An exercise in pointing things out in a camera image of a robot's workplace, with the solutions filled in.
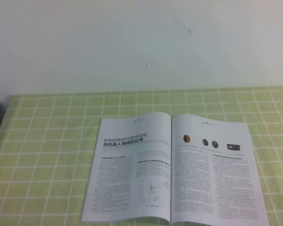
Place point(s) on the green checkered tablecloth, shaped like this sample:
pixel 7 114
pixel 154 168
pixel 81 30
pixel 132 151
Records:
pixel 47 143

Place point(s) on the white magazine book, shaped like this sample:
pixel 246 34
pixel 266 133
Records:
pixel 182 169

